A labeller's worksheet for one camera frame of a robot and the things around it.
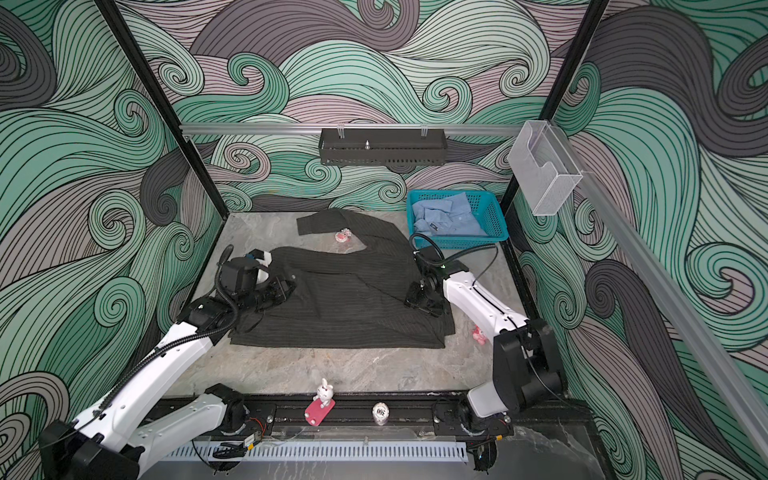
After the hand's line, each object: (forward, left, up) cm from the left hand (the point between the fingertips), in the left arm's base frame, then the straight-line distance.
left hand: (296, 282), depth 77 cm
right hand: (-1, -32, -11) cm, 34 cm away
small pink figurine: (+31, -9, -17) cm, 36 cm away
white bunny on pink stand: (-26, -8, -14) cm, 31 cm away
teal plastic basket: (+43, -64, -13) cm, 78 cm away
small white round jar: (-27, -23, -13) cm, 38 cm away
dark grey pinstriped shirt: (+5, -11, -18) cm, 22 cm away
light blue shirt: (+41, -50, -15) cm, 66 cm away
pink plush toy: (-7, -51, -17) cm, 54 cm away
